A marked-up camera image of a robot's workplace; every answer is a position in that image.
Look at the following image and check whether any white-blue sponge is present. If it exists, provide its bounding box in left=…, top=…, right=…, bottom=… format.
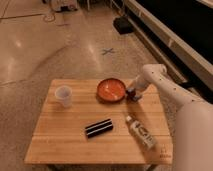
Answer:
left=127, top=91, right=142, bottom=101

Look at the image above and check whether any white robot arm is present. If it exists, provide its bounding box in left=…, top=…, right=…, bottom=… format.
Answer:
left=127, top=64, right=213, bottom=171

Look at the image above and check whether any wooden table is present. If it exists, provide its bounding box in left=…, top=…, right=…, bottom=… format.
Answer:
left=24, top=79, right=173, bottom=165

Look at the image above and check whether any orange bowl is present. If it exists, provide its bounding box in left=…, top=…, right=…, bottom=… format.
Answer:
left=97, top=78, right=126, bottom=102

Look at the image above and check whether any white plastic bottle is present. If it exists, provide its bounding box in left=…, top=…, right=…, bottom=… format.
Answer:
left=126, top=115, right=157, bottom=150

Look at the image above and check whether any clear plastic cup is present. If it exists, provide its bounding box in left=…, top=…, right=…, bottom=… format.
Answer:
left=54, top=86, right=72, bottom=107

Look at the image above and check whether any black white striped block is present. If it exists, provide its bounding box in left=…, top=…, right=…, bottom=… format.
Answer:
left=85, top=119, right=113, bottom=138

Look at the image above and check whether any black object on floor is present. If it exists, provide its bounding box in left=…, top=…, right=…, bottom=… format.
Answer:
left=113, top=17, right=133, bottom=34

